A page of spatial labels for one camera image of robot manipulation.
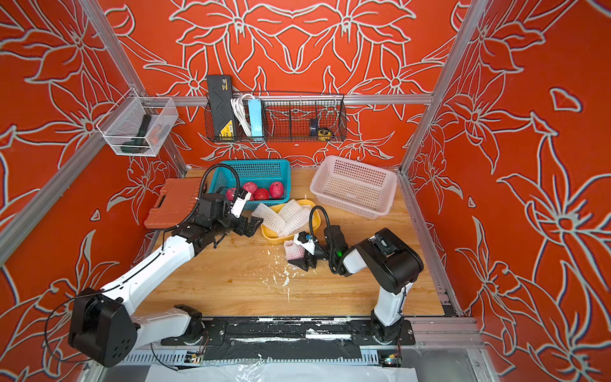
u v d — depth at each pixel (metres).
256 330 0.74
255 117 0.89
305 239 0.76
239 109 0.85
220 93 0.86
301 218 0.88
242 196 0.71
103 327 0.39
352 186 1.11
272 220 0.90
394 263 0.49
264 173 1.14
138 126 0.91
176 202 1.00
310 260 0.78
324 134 0.94
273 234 0.94
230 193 0.70
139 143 0.81
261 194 1.03
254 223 0.74
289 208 0.94
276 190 1.04
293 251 0.81
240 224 0.72
